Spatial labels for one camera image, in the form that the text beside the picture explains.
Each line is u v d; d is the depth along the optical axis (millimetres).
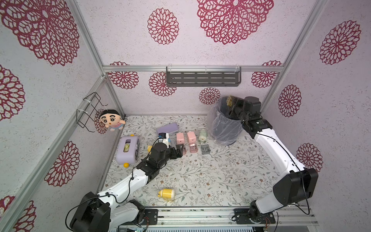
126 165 872
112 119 918
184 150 996
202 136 975
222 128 879
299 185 418
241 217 732
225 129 871
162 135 703
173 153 715
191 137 989
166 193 750
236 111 694
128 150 898
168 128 1121
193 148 1001
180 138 984
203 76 924
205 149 1001
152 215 745
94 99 831
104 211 393
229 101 768
